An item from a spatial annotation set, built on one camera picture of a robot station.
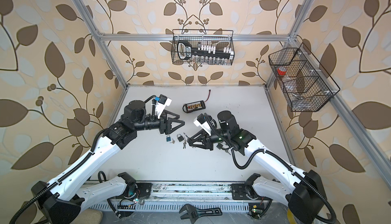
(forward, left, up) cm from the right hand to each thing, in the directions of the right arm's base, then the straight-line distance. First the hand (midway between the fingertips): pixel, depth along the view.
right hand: (191, 143), depth 66 cm
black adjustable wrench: (-24, 0, -22) cm, 32 cm away
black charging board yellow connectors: (+37, 0, -22) cm, 43 cm away
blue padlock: (+14, +16, -23) cm, 31 cm away
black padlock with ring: (+14, +9, -24) cm, 29 cm away
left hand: (+6, +4, +9) cm, 11 cm away
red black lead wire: (+48, -12, -23) cm, 55 cm away
